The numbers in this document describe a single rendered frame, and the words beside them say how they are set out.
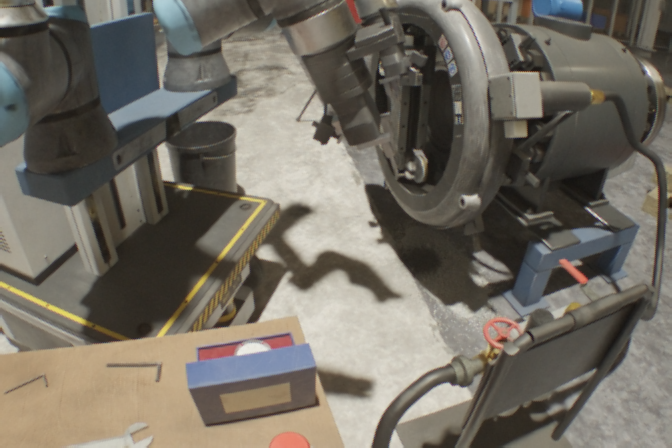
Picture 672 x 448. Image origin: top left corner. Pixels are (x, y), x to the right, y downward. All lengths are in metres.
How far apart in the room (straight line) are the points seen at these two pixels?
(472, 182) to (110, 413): 0.94
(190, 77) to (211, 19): 0.61
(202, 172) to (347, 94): 1.25
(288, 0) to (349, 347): 1.04
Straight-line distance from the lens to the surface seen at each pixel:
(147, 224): 1.35
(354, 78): 0.55
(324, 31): 0.52
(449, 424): 1.20
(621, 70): 1.64
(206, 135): 1.99
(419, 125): 1.41
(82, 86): 0.79
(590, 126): 1.47
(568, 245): 1.50
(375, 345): 1.34
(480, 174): 1.11
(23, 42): 0.61
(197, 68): 1.12
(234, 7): 0.52
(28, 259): 1.21
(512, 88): 0.98
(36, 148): 0.81
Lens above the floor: 1.02
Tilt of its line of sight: 30 degrees down
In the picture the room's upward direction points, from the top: 2 degrees clockwise
